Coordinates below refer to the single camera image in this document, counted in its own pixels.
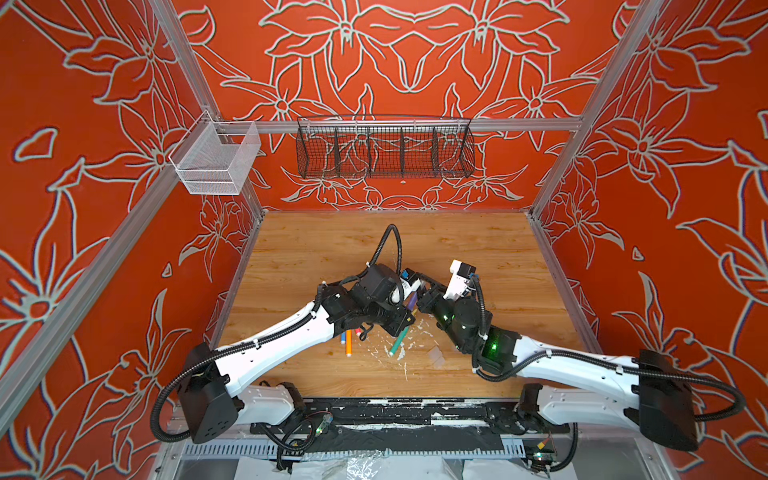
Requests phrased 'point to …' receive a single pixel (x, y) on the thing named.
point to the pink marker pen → (358, 331)
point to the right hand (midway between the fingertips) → (406, 280)
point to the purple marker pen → (412, 301)
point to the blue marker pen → (343, 338)
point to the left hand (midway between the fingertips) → (412, 312)
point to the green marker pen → (398, 341)
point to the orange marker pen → (349, 343)
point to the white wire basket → (213, 157)
